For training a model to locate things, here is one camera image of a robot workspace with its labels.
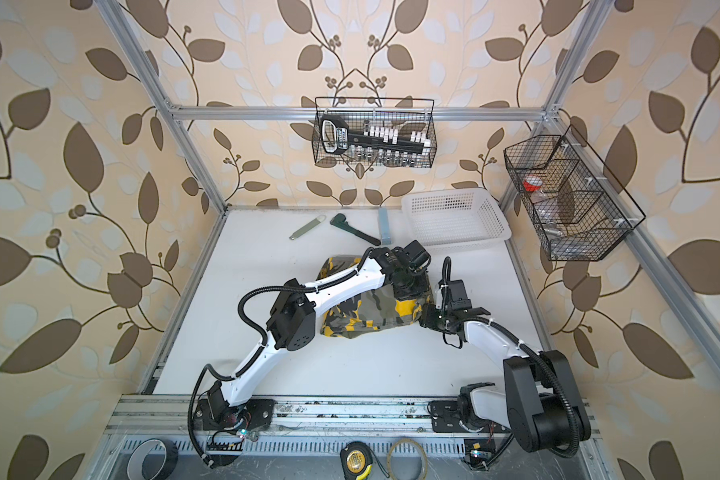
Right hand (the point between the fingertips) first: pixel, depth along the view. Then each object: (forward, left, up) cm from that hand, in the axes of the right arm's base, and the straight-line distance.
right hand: (427, 320), depth 90 cm
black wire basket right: (+20, -41, +27) cm, 53 cm away
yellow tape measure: (-33, +21, +2) cm, 40 cm away
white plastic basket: (+43, -17, +1) cm, 46 cm away
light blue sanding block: (+36, +11, +3) cm, 38 cm away
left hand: (+4, -2, +9) cm, 10 cm away
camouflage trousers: (+1, +18, +6) cm, 19 cm away
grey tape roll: (-32, +70, -2) cm, 77 cm away
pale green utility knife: (+43, +36, +1) cm, 56 cm away
